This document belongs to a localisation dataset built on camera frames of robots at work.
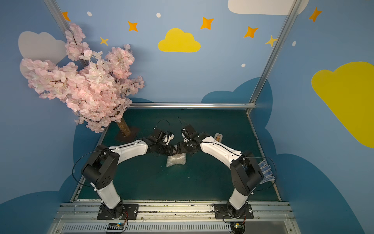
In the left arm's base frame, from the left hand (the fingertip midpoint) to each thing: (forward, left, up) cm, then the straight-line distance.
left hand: (176, 150), depth 92 cm
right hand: (-1, -5, +5) cm, 8 cm away
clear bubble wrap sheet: (-7, -1, +3) cm, 8 cm away
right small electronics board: (-39, -35, -8) cm, 53 cm away
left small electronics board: (-40, +28, -7) cm, 50 cm away
